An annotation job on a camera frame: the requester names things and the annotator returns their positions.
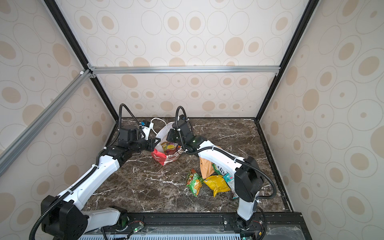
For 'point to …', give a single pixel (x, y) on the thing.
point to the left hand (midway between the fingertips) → (163, 138)
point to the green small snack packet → (194, 182)
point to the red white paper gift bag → (158, 154)
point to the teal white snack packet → (230, 181)
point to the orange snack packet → (170, 148)
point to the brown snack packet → (207, 167)
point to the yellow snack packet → (216, 183)
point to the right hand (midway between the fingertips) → (168, 132)
